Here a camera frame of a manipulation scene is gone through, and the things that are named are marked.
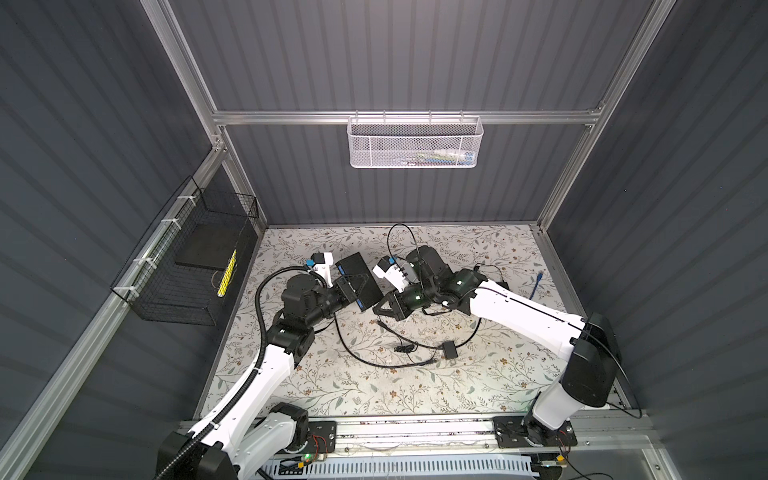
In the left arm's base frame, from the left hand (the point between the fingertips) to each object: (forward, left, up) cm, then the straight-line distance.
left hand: (369, 279), depth 74 cm
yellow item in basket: (-1, +35, 0) cm, 35 cm away
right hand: (-6, -2, -5) cm, 8 cm away
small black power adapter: (-10, -22, -24) cm, 34 cm away
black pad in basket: (+8, +39, +6) cm, 40 cm away
